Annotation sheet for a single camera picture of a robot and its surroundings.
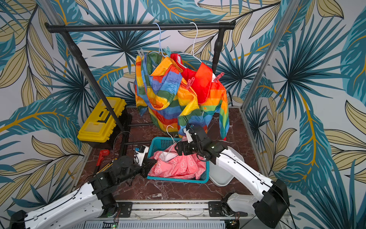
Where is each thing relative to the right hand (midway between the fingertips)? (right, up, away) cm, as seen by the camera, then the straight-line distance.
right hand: (181, 146), depth 77 cm
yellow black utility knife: (-45, -14, +9) cm, 48 cm away
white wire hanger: (-5, +4, -2) cm, 7 cm away
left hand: (-13, -8, -3) cm, 16 cm away
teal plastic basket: (-16, -1, +13) cm, 20 cm away
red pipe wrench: (-51, -7, +16) cm, 54 cm away
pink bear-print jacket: (-7, -8, -3) cm, 11 cm away
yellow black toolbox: (-45, +13, +12) cm, 48 cm away
